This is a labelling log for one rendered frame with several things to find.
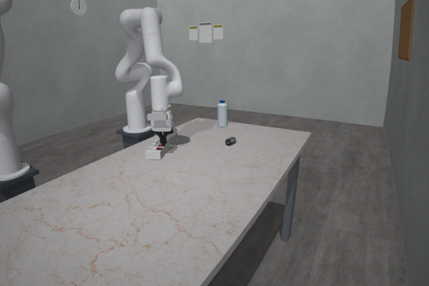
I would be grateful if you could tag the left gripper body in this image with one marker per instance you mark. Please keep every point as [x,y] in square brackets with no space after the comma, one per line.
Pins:
[163,126]

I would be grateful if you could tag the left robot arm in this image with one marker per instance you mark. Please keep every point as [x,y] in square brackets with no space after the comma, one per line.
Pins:
[128,71]

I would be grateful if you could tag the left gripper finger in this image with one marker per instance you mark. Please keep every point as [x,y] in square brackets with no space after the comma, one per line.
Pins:
[160,135]
[164,136]

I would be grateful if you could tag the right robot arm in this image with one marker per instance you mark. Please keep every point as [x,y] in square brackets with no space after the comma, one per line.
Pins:
[11,166]

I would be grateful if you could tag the white power strip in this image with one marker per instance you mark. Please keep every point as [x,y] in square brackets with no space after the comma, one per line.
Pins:
[157,151]

